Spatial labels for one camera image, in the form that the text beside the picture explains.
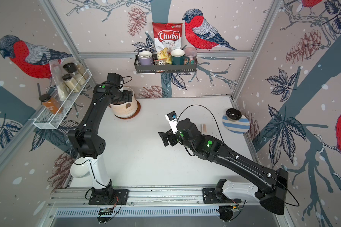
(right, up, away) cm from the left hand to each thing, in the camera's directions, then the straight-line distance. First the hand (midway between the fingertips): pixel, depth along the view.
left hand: (127, 93), depth 88 cm
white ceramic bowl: (-26, -45, -6) cm, 53 cm away
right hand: (+26, -19, -20) cm, 38 cm away
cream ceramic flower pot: (-4, -10, +10) cm, 15 cm away
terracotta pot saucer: (+1, -11, +22) cm, 25 cm away
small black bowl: (+75, -14, +16) cm, 77 cm away
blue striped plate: (+77, -23, +12) cm, 81 cm away
